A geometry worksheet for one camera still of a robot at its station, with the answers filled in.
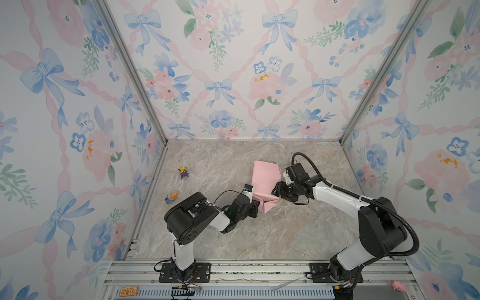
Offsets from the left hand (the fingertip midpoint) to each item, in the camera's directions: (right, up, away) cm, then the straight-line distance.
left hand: (261, 202), depth 92 cm
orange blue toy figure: (-44, +2, 0) cm, 44 cm away
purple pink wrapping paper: (+2, +13, +4) cm, 14 cm away
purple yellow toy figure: (-42, +14, +10) cm, 45 cm away
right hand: (+7, +5, -3) cm, 9 cm away
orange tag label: (-51, -28, -23) cm, 63 cm away
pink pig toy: (+50, -26, -22) cm, 60 cm away
